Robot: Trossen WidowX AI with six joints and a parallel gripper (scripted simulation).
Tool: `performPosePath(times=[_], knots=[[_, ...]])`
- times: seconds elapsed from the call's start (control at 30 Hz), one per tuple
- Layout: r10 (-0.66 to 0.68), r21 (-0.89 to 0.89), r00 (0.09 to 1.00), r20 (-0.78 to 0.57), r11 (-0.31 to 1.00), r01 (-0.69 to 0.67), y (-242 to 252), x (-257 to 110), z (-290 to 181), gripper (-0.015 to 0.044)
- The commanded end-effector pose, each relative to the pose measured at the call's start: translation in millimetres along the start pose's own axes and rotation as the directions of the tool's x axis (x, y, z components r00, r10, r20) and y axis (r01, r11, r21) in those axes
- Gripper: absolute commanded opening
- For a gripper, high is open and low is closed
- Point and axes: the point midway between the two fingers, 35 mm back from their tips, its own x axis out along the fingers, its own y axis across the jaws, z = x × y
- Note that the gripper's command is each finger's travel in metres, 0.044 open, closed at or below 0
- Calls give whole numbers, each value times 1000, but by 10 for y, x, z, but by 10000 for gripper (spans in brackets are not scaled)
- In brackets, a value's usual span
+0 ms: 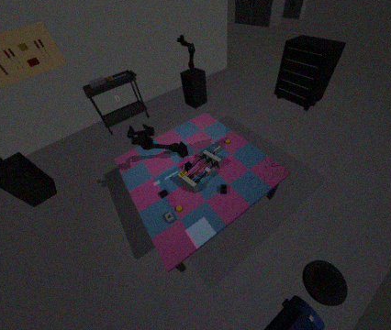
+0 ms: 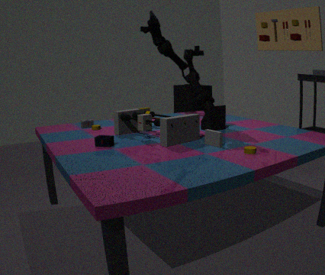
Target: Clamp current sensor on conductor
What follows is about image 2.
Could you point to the short yellow cylinder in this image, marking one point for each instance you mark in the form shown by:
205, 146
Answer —
96, 127
250, 150

